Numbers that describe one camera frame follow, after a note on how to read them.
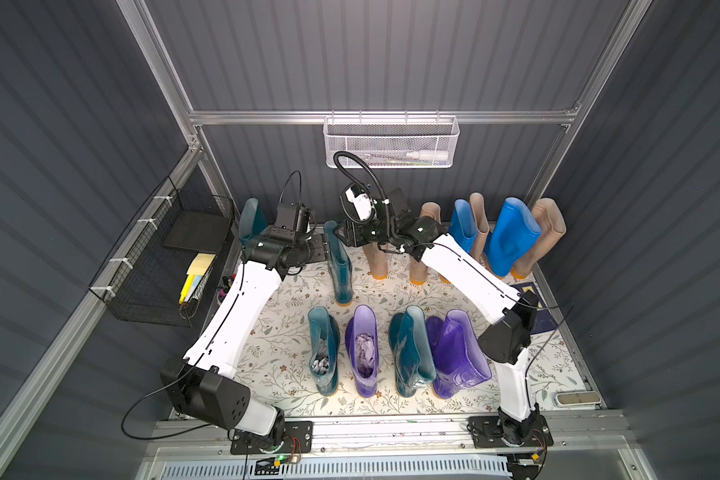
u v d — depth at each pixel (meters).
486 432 0.73
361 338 0.73
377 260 0.94
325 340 0.63
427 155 0.92
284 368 0.85
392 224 0.59
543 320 0.91
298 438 0.73
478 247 0.90
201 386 0.39
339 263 0.77
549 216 0.87
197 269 0.74
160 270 0.74
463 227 0.85
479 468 0.70
